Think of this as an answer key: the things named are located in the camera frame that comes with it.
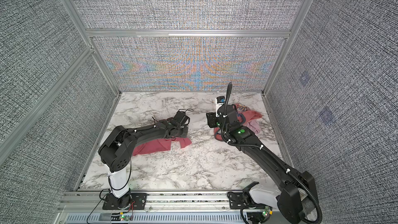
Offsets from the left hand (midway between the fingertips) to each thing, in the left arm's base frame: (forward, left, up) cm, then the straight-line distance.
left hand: (184, 132), depth 95 cm
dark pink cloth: (-9, +19, +1) cm, 21 cm away
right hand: (-1, -15, +21) cm, 25 cm away
